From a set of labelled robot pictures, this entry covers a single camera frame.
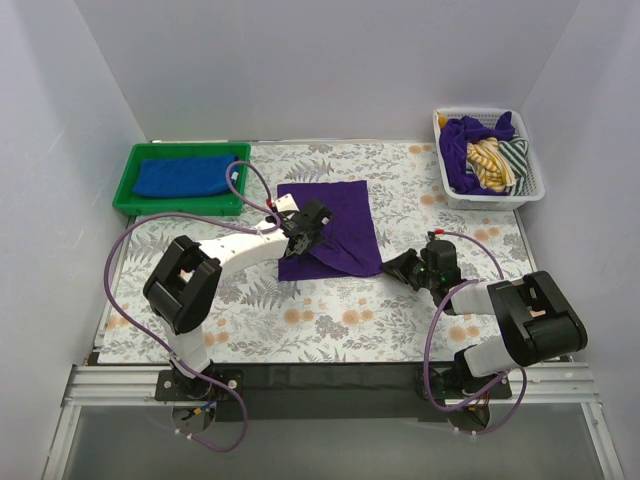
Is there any green plastic tray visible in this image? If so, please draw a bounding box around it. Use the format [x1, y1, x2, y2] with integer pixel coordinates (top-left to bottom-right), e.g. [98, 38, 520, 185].
[112, 143, 251, 216]

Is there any blue towel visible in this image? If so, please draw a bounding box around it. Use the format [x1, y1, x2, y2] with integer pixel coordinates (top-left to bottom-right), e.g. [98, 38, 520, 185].
[133, 155, 239, 199]

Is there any aluminium rail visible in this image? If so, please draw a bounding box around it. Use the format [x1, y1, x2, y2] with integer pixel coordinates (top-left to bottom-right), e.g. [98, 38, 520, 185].
[63, 362, 600, 406]

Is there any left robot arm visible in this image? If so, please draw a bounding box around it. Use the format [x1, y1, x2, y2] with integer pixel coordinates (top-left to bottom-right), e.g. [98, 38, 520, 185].
[143, 194, 332, 399]

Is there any purple towel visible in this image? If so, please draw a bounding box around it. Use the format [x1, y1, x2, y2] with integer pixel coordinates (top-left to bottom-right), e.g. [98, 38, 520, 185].
[277, 180, 382, 281]
[439, 111, 515, 196]

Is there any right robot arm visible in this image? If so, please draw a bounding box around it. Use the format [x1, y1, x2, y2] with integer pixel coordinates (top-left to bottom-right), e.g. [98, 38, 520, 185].
[381, 237, 588, 395]

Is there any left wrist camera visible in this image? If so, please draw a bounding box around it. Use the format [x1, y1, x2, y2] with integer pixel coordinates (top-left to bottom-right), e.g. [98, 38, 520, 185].
[266, 194, 299, 214]

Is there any white plastic laundry basket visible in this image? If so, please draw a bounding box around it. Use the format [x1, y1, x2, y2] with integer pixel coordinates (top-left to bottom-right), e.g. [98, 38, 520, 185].
[433, 107, 545, 211]

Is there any yellow white striped towel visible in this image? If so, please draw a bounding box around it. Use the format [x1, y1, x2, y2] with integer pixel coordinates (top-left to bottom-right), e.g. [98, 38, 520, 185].
[467, 137, 516, 192]

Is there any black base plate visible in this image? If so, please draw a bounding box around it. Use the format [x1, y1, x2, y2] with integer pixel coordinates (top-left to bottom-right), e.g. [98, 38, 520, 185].
[154, 363, 501, 426]

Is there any green white striped towel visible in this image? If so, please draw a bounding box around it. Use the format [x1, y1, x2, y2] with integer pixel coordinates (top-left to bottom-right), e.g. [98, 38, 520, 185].
[499, 135, 529, 196]

